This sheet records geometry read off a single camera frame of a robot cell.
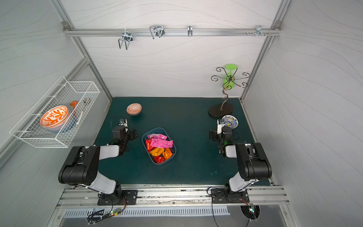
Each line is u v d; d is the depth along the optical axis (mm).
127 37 783
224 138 735
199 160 875
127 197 735
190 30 750
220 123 835
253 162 465
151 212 702
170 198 747
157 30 760
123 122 822
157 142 841
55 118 638
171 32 775
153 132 932
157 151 848
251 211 718
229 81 905
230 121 1044
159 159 837
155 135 908
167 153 837
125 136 810
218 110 1139
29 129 566
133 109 1111
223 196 734
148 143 872
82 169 454
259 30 765
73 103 746
